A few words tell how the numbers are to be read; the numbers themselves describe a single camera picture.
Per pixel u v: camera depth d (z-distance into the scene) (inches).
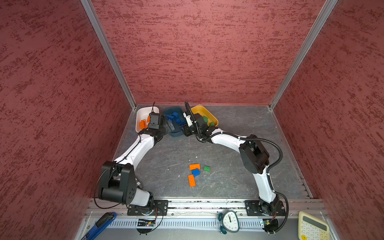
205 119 43.4
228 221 26.5
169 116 43.6
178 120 43.2
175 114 43.6
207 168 33.6
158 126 26.4
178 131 37.5
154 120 27.2
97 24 30.3
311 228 26.7
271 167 21.2
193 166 34.4
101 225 26.3
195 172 34.1
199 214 29.0
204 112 44.6
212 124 41.9
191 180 32.6
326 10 28.2
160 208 29.1
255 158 21.3
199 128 28.6
